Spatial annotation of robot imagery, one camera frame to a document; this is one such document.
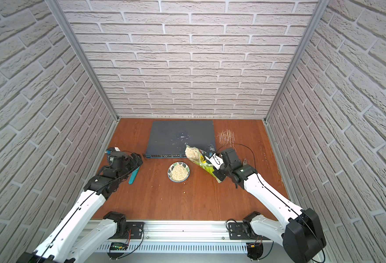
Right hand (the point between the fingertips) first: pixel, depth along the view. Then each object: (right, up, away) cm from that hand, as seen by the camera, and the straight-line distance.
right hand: (213, 165), depth 82 cm
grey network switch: (-27, +13, +21) cm, 37 cm away
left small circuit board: (-43, -34, -11) cm, 56 cm away
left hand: (-40, +5, -3) cm, 40 cm away
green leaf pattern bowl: (-19, -5, +5) cm, 20 cm away
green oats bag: (-9, +5, +2) cm, 10 cm away
